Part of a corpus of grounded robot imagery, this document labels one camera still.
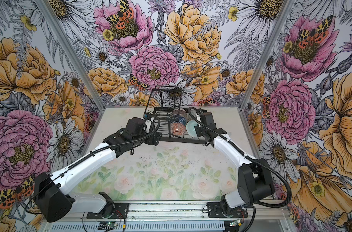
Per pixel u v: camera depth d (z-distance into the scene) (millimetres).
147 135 544
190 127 901
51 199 451
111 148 515
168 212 746
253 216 688
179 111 1088
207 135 642
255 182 432
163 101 1088
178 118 833
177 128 1050
